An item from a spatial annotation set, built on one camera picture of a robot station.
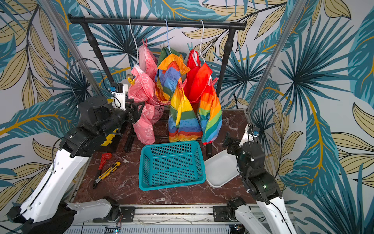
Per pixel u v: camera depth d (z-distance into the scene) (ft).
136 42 2.74
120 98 1.58
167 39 2.73
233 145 1.83
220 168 2.96
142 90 2.19
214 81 1.83
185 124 2.23
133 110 1.65
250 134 1.70
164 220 2.40
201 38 2.72
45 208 1.17
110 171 2.81
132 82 1.92
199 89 2.11
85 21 1.75
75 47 2.73
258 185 1.39
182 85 1.83
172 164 2.96
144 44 2.71
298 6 2.23
